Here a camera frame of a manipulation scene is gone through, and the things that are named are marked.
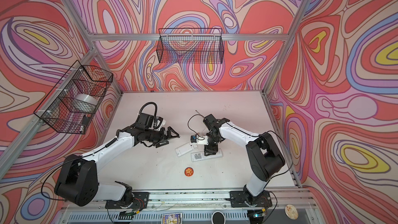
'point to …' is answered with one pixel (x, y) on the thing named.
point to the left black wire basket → (67, 109)
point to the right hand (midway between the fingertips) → (209, 150)
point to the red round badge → (188, 171)
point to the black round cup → (218, 217)
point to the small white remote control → (185, 148)
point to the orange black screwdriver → (199, 114)
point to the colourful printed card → (175, 218)
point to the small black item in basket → (85, 120)
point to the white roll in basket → (86, 98)
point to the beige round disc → (291, 211)
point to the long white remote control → (200, 156)
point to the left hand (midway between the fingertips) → (175, 138)
